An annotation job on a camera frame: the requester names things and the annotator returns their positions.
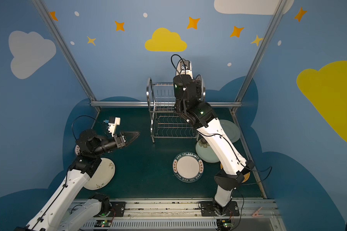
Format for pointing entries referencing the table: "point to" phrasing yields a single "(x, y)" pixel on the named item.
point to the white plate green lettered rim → (188, 167)
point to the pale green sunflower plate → (205, 151)
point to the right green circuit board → (227, 224)
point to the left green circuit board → (106, 223)
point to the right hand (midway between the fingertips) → (196, 80)
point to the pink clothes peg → (256, 214)
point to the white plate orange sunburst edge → (77, 149)
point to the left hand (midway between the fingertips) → (139, 136)
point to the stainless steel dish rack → (165, 121)
